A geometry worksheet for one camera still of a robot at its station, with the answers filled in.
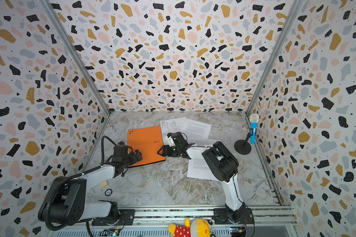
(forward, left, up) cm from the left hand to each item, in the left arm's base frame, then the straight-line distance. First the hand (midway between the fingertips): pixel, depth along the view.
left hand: (136, 154), depth 92 cm
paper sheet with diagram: (+27, -21, -5) cm, 34 cm away
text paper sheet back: (+23, -38, -6) cm, 45 cm away
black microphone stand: (+8, -71, -7) cm, 72 cm away
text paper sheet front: (-7, -38, -5) cm, 39 cm away
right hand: (+1, -14, +2) cm, 14 cm away
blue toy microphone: (+9, -70, +22) cm, 73 cm away
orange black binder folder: (+13, -5, -5) cm, 14 cm away
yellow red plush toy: (-39, -36, +4) cm, 53 cm away
